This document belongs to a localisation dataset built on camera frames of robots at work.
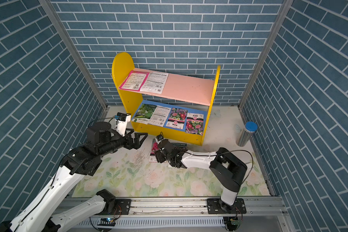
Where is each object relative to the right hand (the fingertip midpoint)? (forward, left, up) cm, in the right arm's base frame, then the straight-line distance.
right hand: (159, 151), depth 87 cm
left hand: (-4, +3, +26) cm, 26 cm away
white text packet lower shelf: (+22, +3, +8) cm, 24 cm away
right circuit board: (-31, -43, -6) cm, 54 cm away
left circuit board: (-36, +21, -9) cm, 43 cm away
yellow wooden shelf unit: (+32, -5, +8) cm, 34 cm away
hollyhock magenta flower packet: (+5, +5, -6) cm, 9 cm away
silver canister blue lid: (+12, -52, +7) cm, 54 cm away
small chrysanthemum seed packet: (+17, -21, +8) cm, 28 cm away
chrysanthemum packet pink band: (+21, -9, +8) cm, 24 cm away
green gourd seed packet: (+23, +13, +9) cm, 28 cm away
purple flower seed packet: (+10, -11, -7) cm, 17 cm away
